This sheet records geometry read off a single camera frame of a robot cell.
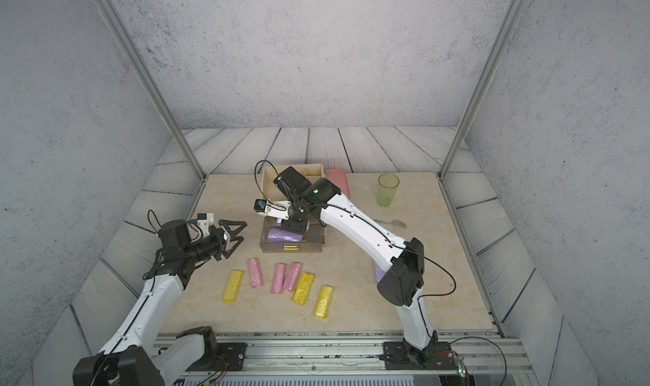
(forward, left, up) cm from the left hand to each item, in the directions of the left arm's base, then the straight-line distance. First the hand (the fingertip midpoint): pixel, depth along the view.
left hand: (247, 231), depth 78 cm
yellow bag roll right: (-15, -23, -19) cm, 33 cm away
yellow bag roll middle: (-11, -16, -18) cm, 27 cm away
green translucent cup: (+28, -49, -9) cm, 57 cm away
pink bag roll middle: (-7, -7, -19) cm, 22 cm away
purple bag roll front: (-1, -8, -2) cm, 9 cm away
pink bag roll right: (-7, -12, -18) cm, 23 cm away
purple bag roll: (-6, -42, -18) cm, 46 cm away
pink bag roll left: (-7, 0, -18) cm, 19 cm away
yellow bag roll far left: (-8, +8, -20) cm, 23 cm away
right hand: (+2, -13, +4) cm, 14 cm away
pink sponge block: (+40, -29, -17) cm, 53 cm away
